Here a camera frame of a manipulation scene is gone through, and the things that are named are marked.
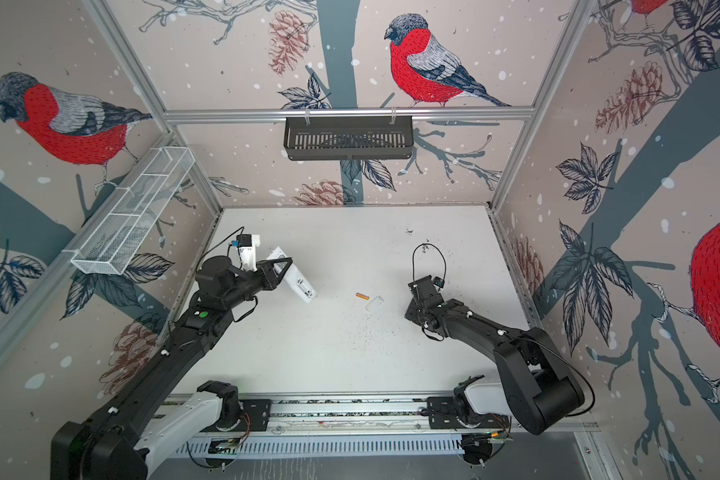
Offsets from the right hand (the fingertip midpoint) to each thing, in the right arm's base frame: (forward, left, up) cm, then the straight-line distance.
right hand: (412, 315), depth 91 cm
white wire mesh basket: (+4, +76, +33) cm, 83 cm away
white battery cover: (+4, +12, -1) cm, 13 cm away
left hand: (+2, +33, +26) cm, 42 cm away
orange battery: (+6, +16, 0) cm, 17 cm away
